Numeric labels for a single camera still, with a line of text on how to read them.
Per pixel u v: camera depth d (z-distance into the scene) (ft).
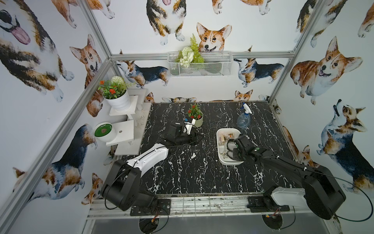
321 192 1.36
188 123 2.49
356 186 1.98
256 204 2.40
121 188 1.39
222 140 3.05
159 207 2.40
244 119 3.60
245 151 2.19
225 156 2.97
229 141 3.13
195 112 3.28
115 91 2.50
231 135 3.15
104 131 2.51
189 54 2.59
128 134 2.75
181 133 2.31
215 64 3.04
